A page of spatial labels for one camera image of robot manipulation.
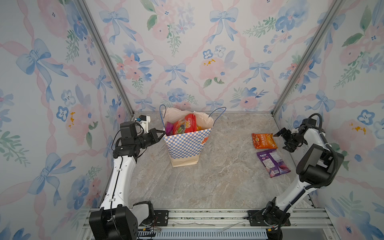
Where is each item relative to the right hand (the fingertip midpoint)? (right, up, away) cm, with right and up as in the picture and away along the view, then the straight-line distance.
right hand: (280, 139), depth 93 cm
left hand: (-68, +5, -17) cm, 71 cm away
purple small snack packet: (-6, -14, -2) cm, 15 cm away
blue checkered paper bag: (-59, -4, -13) cm, 60 cm away
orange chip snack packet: (-7, -2, +8) cm, 10 cm away
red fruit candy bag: (-57, +9, -13) cm, 59 cm away
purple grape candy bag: (-69, +7, -3) cm, 69 cm away
